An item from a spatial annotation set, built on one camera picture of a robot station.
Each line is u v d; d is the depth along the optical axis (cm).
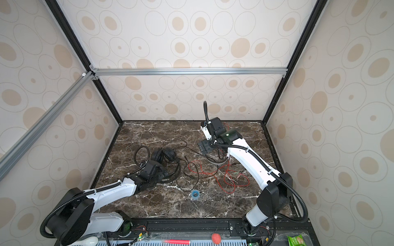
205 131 73
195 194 85
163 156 97
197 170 93
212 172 92
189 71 92
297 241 69
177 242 70
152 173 69
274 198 41
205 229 75
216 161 97
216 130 60
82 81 83
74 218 41
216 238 69
